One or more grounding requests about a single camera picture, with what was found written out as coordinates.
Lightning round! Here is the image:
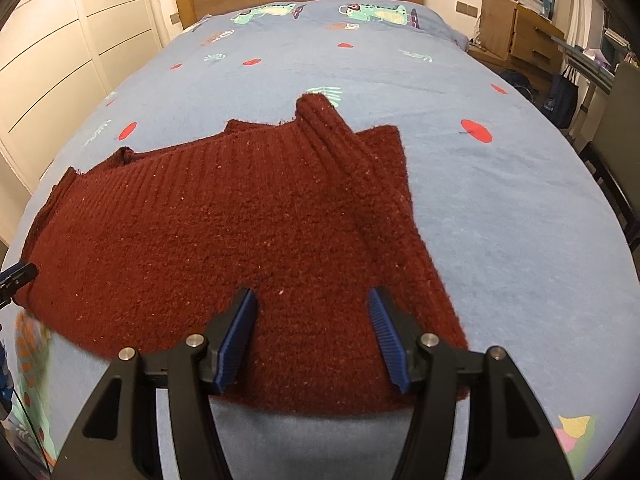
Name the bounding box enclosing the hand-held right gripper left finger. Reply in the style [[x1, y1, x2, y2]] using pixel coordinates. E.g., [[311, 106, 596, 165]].
[[50, 287, 258, 480]]

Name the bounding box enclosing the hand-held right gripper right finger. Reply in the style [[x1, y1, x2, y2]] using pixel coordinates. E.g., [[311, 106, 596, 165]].
[[368, 287, 576, 480]]

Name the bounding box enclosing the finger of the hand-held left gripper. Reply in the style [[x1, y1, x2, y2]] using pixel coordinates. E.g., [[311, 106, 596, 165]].
[[0, 262, 39, 307]]

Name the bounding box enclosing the dark red knit sweater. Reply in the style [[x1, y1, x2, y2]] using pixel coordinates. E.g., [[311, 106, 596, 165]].
[[12, 94, 471, 416]]

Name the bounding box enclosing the bed with blue patterned cover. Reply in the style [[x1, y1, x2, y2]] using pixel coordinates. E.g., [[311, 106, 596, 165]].
[[0, 0, 640, 480]]

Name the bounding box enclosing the white wardrobe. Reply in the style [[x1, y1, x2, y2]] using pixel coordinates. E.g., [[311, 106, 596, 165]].
[[0, 0, 167, 241]]

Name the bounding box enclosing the dark backpack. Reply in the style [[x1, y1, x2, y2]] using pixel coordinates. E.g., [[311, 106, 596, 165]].
[[497, 70, 539, 107]]

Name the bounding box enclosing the dark blue tote bag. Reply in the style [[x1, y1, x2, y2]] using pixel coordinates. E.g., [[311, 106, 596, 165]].
[[545, 66, 581, 129]]

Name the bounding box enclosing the grey chair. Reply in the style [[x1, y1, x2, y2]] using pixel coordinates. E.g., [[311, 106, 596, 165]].
[[580, 62, 640, 256]]

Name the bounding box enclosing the wooden drawer nightstand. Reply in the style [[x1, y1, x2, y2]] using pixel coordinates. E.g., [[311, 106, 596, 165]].
[[480, 0, 568, 69]]

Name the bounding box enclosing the desk with glass top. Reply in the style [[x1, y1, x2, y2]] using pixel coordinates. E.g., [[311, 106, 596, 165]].
[[557, 35, 640, 97]]

